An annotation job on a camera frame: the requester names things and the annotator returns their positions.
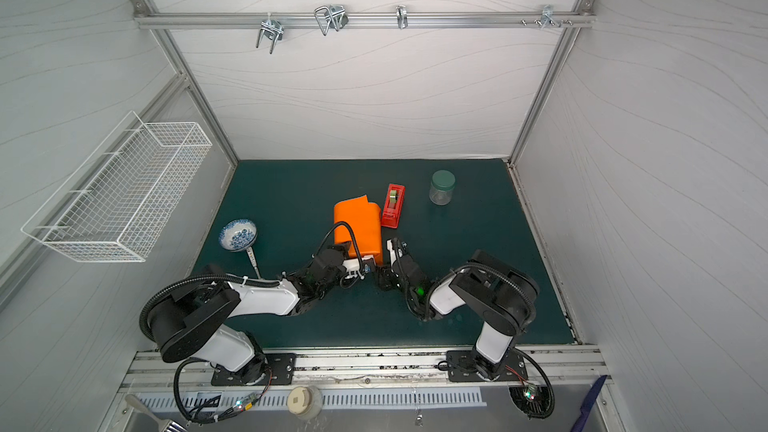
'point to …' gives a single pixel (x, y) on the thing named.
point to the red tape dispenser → (393, 207)
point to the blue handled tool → (588, 403)
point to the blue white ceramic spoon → (238, 235)
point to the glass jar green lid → (442, 184)
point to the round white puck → (305, 402)
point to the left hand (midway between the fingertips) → (353, 245)
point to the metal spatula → (166, 426)
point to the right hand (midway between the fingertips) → (383, 259)
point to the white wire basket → (109, 204)
